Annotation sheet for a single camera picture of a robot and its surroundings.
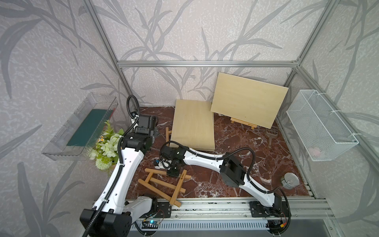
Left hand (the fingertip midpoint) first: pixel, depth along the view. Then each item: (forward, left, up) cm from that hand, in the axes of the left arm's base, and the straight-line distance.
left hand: (144, 130), depth 74 cm
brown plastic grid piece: (+15, -79, -22) cm, 83 cm away
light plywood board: (+24, -63, -1) cm, 68 cm away
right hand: (-13, -11, -25) cm, 30 cm away
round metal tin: (-19, -77, -18) cm, 81 cm away
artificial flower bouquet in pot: (-14, +12, +4) cm, 19 cm away
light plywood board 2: (+21, -24, -22) cm, 39 cm away
